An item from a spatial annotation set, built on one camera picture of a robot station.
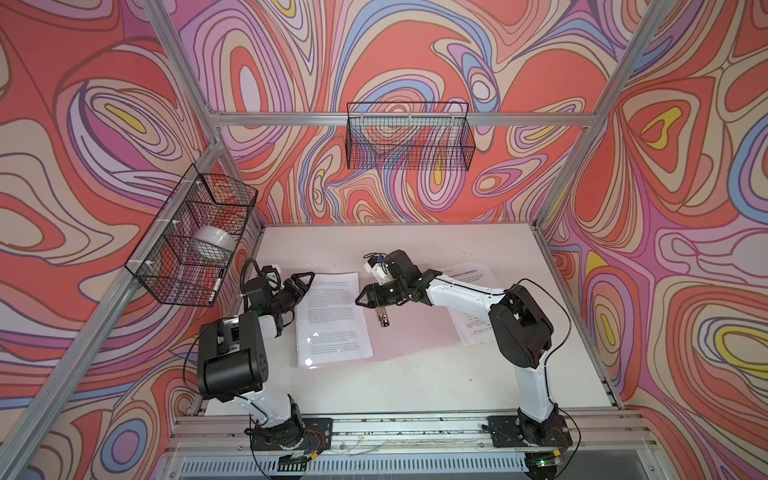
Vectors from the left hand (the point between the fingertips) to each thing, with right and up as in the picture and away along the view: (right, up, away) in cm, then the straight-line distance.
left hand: (314, 278), depth 92 cm
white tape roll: (-20, +11, -19) cm, 30 cm away
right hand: (+17, -8, -4) cm, 19 cm away
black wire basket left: (-23, +10, -23) cm, 34 cm away
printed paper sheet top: (+6, -14, -3) cm, 15 cm away
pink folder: (+32, -15, +1) cm, 35 cm away
